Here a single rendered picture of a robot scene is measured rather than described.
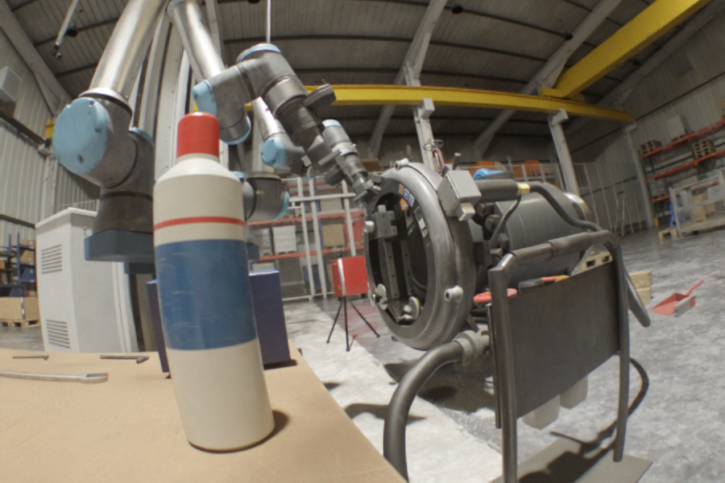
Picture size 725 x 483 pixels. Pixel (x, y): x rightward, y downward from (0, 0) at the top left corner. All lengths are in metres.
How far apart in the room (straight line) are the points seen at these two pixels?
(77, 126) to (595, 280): 1.06
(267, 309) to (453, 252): 0.73
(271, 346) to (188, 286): 0.22
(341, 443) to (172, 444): 0.11
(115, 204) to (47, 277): 0.54
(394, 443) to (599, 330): 0.45
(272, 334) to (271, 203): 0.96
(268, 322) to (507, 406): 0.35
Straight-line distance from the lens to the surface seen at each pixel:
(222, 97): 0.71
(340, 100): 9.48
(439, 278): 1.05
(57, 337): 1.29
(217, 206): 0.21
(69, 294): 1.15
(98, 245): 0.87
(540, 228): 1.45
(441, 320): 1.11
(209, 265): 0.20
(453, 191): 0.99
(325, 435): 0.23
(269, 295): 0.39
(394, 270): 1.34
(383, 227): 1.27
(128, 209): 0.86
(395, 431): 0.45
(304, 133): 0.65
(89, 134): 0.74
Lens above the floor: 0.58
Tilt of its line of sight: 10 degrees up
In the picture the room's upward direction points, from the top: 8 degrees counter-clockwise
